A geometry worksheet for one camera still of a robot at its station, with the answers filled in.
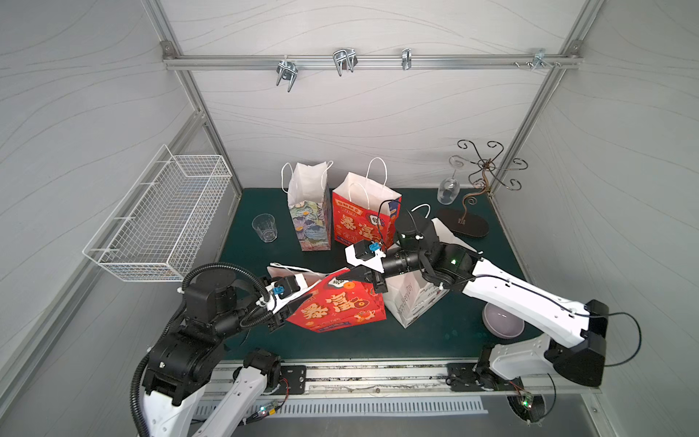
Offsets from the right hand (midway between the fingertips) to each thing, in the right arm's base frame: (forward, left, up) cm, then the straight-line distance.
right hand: (337, 270), depth 59 cm
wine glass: (+39, -34, -12) cm, 53 cm away
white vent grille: (-22, -9, -34) cm, 41 cm away
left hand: (-3, +7, -1) cm, 8 cm away
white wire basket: (+8, +48, -1) cm, 49 cm away
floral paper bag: (+40, +16, -20) cm, 48 cm away
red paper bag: (-4, +1, -11) cm, 12 cm away
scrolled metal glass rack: (+40, -50, -35) cm, 73 cm away
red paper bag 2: (+25, -5, -8) cm, 27 cm away
